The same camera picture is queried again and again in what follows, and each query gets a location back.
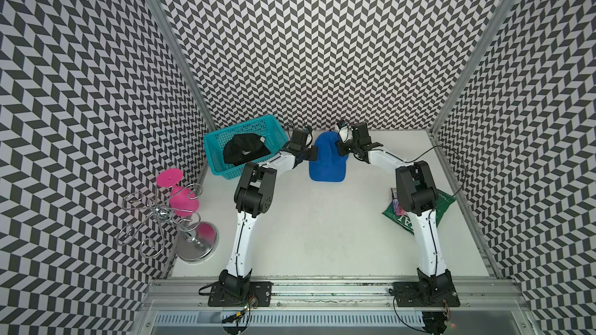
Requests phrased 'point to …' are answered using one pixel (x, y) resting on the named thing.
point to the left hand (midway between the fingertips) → (315, 150)
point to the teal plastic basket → (214, 141)
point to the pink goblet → (182, 201)
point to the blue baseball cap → (329, 165)
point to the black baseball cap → (242, 148)
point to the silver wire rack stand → (169, 219)
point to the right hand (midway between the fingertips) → (336, 143)
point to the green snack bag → (444, 202)
